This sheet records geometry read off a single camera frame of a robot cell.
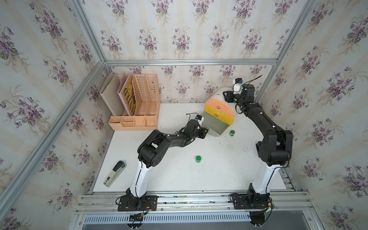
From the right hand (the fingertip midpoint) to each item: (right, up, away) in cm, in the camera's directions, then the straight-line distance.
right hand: (227, 92), depth 92 cm
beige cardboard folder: (-75, -1, -5) cm, 76 cm away
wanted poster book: (-67, -1, +2) cm, 67 cm away
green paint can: (+5, -27, +6) cm, 28 cm away
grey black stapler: (-67, -47, -10) cm, 83 cm away
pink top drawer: (-5, -8, -2) cm, 10 cm away
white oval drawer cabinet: (-6, -1, +1) cm, 6 cm away
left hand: (-12, -25, +4) cm, 29 cm away
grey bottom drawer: (-8, -22, +5) cm, 24 cm away
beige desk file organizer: (-59, +1, +24) cm, 64 cm away
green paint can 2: (-20, -42, -6) cm, 47 cm away
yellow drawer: (-5, -14, +3) cm, 15 cm away
